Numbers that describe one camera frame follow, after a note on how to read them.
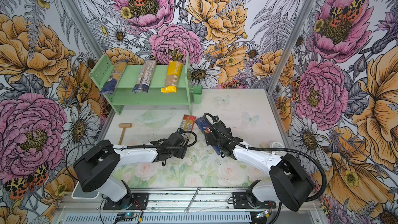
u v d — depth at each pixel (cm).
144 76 86
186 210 73
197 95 112
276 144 85
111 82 83
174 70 89
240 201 74
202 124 99
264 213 71
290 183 42
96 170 45
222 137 65
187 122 100
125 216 71
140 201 74
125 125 100
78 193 72
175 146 73
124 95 99
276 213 70
